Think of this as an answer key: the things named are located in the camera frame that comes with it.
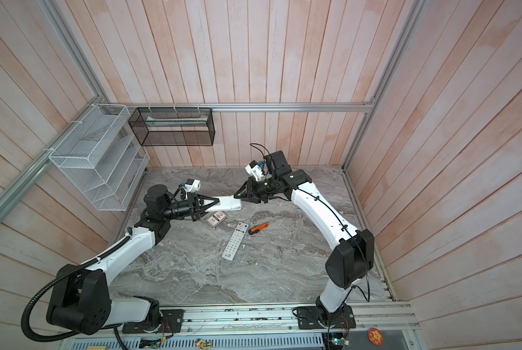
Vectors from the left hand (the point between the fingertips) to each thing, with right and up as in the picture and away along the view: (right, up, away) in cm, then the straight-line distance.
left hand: (218, 206), depth 73 cm
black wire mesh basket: (-28, +37, +32) cm, 56 cm away
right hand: (+6, +3, +1) cm, 7 cm away
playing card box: (-5, -8, +25) cm, 27 cm away
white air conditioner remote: (+2, +1, +1) cm, 3 cm away
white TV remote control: (+4, -17, +18) cm, 25 cm away
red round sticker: (+52, -43, -2) cm, 68 cm away
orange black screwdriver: (+14, -11, +23) cm, 29 cm away
